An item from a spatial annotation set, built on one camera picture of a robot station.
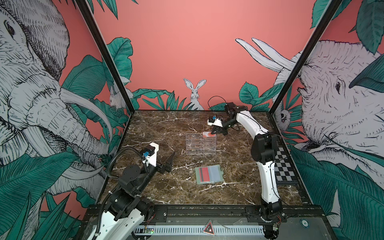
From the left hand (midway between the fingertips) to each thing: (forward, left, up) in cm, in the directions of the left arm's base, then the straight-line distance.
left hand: (165, 146), depth 64 cm
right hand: (+23, -25, -18) cm, 39 cm away
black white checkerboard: (-4, -65, -28) cm, 71 cm away
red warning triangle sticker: (-28, -19, -29) cm, 45 cm away
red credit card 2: (-2, -19, -31) cm, 36 cm away
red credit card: (+20, -22, -20) cm, 36 cm away
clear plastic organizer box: (+19, -15, -30) cm, 38 cm away
